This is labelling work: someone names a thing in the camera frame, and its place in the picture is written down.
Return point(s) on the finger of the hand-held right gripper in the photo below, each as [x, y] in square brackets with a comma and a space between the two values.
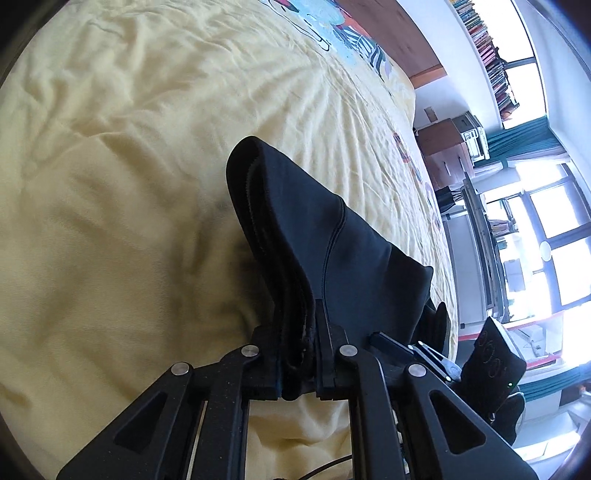
[392, 349]
[436, 362]

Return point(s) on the wall socket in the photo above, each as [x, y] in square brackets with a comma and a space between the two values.
[431, 114]

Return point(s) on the wooden headboard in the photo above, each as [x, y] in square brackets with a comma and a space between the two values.
[392, 37]

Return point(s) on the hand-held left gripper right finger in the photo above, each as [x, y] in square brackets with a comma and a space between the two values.
[330, 360]

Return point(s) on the black pants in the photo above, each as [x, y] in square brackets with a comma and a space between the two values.
[323, 240]

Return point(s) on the black bag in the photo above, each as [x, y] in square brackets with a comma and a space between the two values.
[450, 198]

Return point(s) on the white printer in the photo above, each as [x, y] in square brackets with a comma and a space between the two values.
[473, 136]

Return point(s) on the row of books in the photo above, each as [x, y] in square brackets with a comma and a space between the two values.
[489, 55]

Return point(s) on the yellow printed blanket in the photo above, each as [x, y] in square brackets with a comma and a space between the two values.
[115, 184]

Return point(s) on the desk with dark frame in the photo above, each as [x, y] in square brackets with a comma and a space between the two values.
[485, 258]

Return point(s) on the wooden dresser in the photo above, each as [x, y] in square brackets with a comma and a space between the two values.
[443, 152]

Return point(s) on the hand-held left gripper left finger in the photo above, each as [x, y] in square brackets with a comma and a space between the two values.
[263, 364]

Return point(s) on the teal curtain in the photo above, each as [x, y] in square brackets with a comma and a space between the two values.
[521, 143]
[551, 383]

